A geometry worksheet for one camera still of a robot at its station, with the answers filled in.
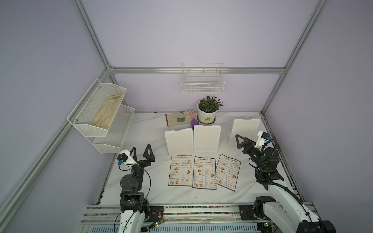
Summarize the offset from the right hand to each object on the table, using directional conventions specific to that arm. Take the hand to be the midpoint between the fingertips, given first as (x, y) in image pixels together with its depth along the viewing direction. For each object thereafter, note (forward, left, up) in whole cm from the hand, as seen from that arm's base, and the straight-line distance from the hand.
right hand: (240, 138), depth 79 cm
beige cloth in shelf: (+8, +74, +11) cm, 75 cm away
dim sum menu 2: (-11, +20, -21) cm, 31 cm away
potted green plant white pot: (+29, +15, -3) cm, 33 cm away
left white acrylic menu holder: (+3, +34, -6) cm, 34 cm away
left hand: (-6, +52, +3) cm, 53 cm away
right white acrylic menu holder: (+12, -8, -5) cm, 15 cm away
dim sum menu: (-10, +34, -20) cm, 41 cm away
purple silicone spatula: (+29, +25, -17) cm, 42 cm away
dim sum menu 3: (-10, +5, -20) cm, 23 cm away
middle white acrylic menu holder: (+7, +18, -9) cm, 21 cm away
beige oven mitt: (+34, +34, -19) cm, 51 cm away
